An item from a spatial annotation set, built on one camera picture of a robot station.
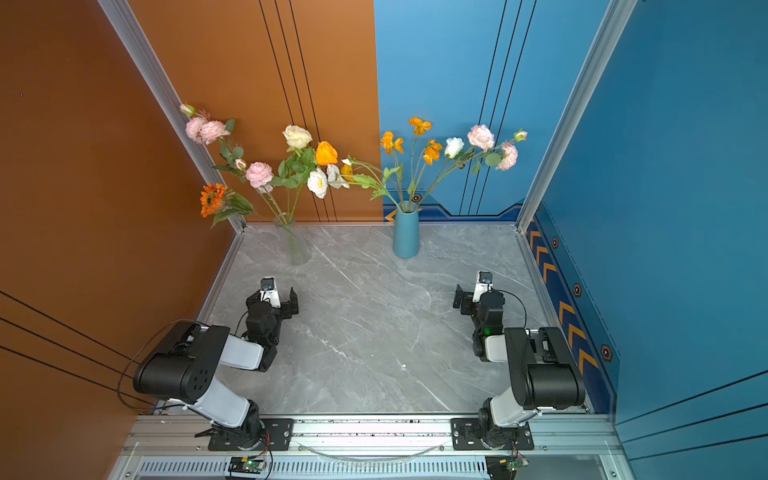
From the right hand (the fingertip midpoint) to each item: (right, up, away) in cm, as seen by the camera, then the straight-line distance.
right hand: (472, 286), depth 94 cm
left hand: (-61, 0, -1) cm, 61 cm away
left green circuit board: (-59, -40, -23) cm, 75 cm away
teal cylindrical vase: (-21, +17, +7) cm, 28 cm away
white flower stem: (-37, +37, +6) cm, 53 cm away
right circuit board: (+1, -40, -24) cm, 46 cm away
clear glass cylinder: (-58, +12, +10) cm, 60 cm away
